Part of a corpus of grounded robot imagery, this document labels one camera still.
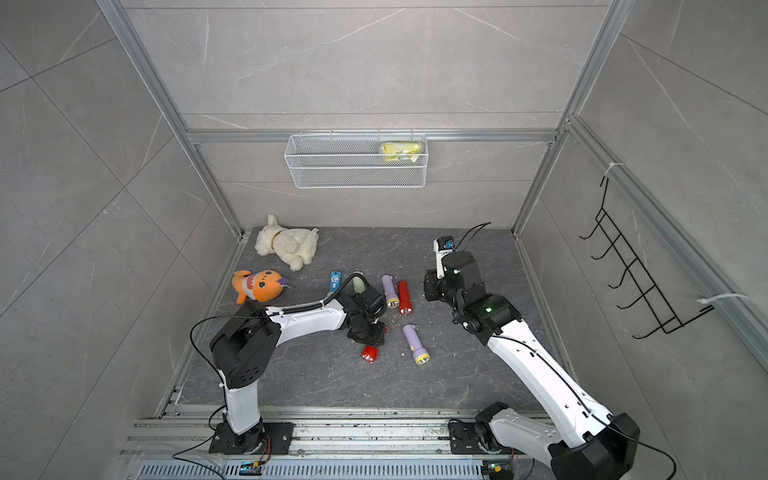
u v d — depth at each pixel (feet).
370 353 2.79
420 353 2.77
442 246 2.07
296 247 3.40
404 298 3.22
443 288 2.10
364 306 2.38
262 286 3.07
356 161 3.31
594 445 1.21
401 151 2.79
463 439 2.39
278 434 2.47
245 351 1.61
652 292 2.05
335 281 3.31
